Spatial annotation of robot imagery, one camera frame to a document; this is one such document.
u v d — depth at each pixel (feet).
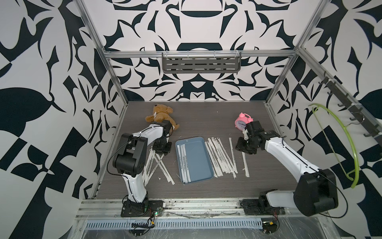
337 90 2.12
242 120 3.23
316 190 1.34
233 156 3.01
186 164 2.91
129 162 1.61
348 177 1.99
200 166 2.89
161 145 2.73
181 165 2.90
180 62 3.21
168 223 2.13
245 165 2.92
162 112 3.39
